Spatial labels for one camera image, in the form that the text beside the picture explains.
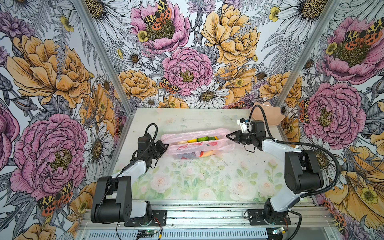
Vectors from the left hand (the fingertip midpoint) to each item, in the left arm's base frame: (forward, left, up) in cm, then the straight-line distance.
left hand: (169, 147), depth 90 cm
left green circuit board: (-41, +8, -9) cm, 43 cm away
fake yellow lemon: (+7, -14, -4) cm, 16 cm away
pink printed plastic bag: (0, -14, +2) cm, 14 cm away
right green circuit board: (-41, -54, -9) cm, 68 cm away
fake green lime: (+8, -21, -3) cm, 22 cm away
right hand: (+3, -35, +3) cm, 36 cm away
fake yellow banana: (-2, -24, -3) cm, 24 cm away
